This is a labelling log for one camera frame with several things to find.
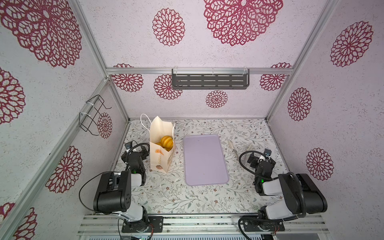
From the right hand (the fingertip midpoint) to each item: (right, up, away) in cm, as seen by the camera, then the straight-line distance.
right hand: (262, 153), depth 89 cm
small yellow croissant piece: (-57, +7, -4) cm, 58 cm away
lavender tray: (-34, -7, +9) cm, 36 cm away
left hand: (-78, +1, +2) cm, 78 cm away
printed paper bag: (-60, -2, -8) cm, 61 cm away
